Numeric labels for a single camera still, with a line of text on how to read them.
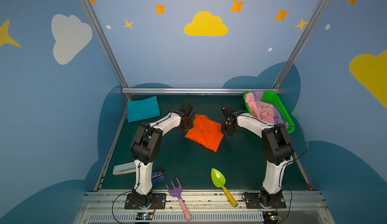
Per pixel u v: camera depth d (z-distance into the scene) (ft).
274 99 3.68
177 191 2.51
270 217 2.34
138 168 1.83
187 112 2.63
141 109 3.67
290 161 1.79
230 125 2.56
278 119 3.32
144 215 2.32
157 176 2.60
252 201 2.45
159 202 2.41
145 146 1.72
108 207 2.41
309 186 2.75
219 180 2.68
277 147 1.71
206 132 3.24
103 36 2.82
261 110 3.42
